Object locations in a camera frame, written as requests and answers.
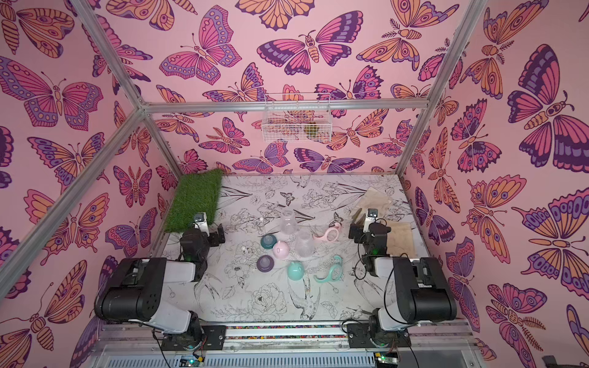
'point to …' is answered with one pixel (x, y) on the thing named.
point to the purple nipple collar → (264, 263)
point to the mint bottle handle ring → (336, 273)
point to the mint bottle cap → (295, 271)
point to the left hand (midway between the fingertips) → (211, 223)
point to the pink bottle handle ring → (324, 237)
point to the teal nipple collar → (268, 241)
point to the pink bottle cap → (281, 250)
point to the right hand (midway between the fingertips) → (367, 222)
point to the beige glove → (399, 240)
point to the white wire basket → (292, 118)
